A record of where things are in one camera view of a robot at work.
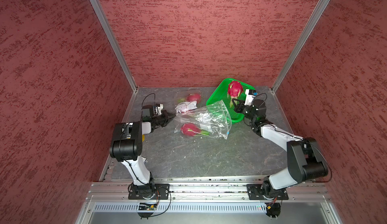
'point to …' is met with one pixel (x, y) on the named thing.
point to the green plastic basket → (221, 93)
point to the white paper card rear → (186, 106)
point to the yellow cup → (143, 137)
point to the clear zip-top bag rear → (188, 92)
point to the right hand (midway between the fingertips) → (232, 101)
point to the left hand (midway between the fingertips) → (176, 116)
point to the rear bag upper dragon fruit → (191, 97)
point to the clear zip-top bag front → (211, 120)
